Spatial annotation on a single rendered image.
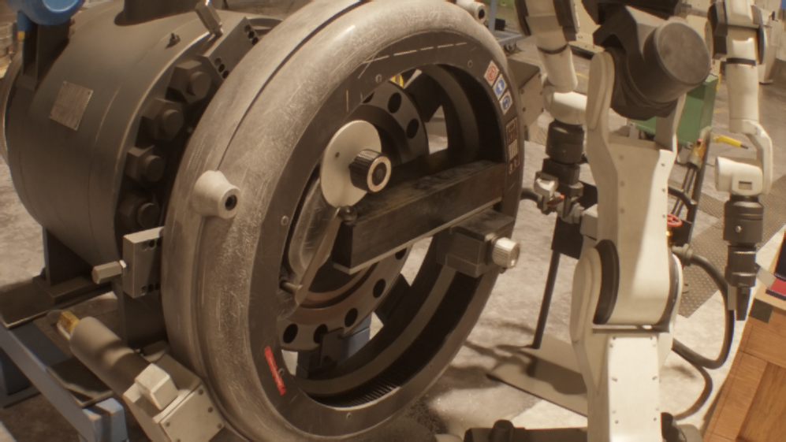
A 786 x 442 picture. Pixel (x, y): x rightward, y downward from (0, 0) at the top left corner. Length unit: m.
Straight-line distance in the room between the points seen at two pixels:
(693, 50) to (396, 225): 0.54
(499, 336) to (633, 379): 1.00
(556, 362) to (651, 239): 0.88
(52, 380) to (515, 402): 1.12
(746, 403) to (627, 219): 0.65
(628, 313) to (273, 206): 0.63
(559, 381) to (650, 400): 0.79
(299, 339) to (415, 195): 0.31
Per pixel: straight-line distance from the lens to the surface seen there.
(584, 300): 1.30
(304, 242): 1.02
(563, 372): 2.11
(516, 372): 2.07
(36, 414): 1.81
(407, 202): 1.13
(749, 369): 1.72
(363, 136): 1.03
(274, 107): 0.94
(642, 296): 1.30
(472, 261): 1.26
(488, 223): 1.27
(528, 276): 2.62
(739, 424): 1.79
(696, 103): 4.37
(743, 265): 1.39
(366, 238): 1.08
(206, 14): 0.98
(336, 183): 1.01
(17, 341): 1.61
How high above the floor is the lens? 1.07
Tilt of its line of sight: 22 degrees down
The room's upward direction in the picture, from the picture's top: 6 degrees clockwise
